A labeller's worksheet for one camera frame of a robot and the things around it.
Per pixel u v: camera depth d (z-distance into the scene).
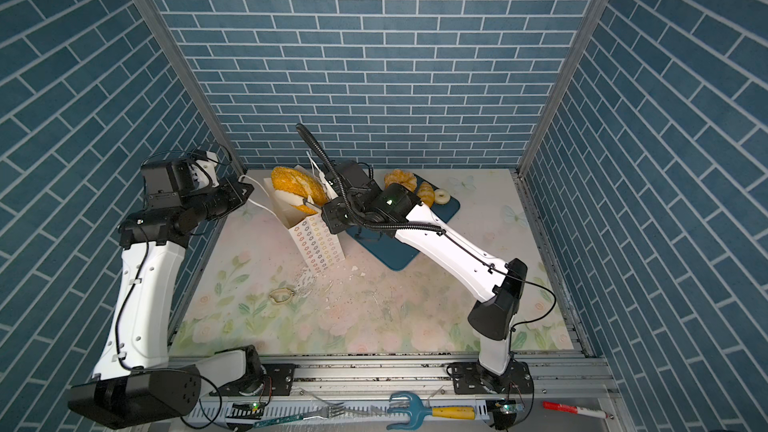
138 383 0.36
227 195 0.61
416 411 0.68
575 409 0.69
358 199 0.50
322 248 0.85
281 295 0.89
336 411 0.70
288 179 0.74
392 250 0.96
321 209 0.69
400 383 0.74
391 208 0.47
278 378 0.73
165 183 0.49
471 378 0.74
